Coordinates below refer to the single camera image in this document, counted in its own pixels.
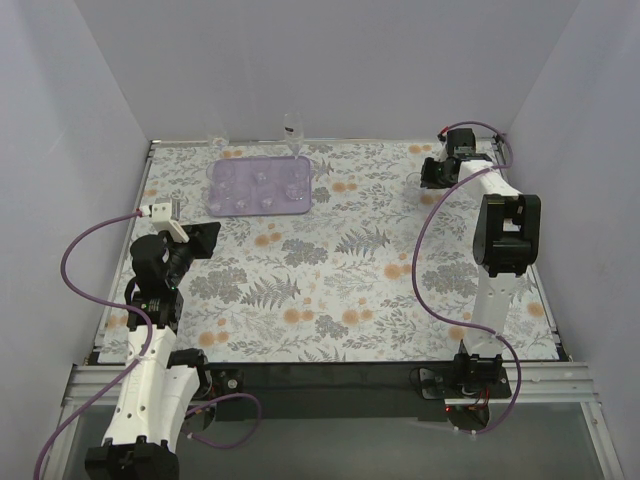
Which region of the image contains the clear ribbed tumbler glass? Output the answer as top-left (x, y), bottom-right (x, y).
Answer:
top-left (206, 159), bottom-right (236, 188)

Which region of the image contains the clear stemmed wine glass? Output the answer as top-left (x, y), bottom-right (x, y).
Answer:
top-left (203, 110), bottom-right (229, 161)

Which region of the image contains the tall clear champagne flute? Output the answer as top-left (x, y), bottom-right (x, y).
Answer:
top-left (283, 112), bottom-right (305, 165)

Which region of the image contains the short clear tumbler glass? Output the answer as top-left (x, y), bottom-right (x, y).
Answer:
top-left (231, 183), bottom-right (252, 212)

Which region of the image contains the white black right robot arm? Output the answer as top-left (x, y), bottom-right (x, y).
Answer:
top-left (418, 121), bottom-right (541, 399)

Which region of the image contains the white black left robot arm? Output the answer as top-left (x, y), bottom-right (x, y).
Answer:
top-left (84, 222), bottom-right (221, 479)

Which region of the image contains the lilac plastic tray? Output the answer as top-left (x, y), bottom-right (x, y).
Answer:
top-left (203, 156), bottom-right (311, 218)

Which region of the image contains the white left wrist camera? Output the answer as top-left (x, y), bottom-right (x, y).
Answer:
top-left (150, 199), bottom-right (189, 243)

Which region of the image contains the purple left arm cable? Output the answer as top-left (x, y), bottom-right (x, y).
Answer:
top-left (32, 206), bottom-right (263, 480)

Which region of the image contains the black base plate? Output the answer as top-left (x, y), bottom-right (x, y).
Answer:
top-left (206, 357), bottom-right (515, 422)

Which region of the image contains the aluminium frame rail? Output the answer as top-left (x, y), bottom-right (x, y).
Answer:
top-left (63, 362), bottom-right (601, 407)

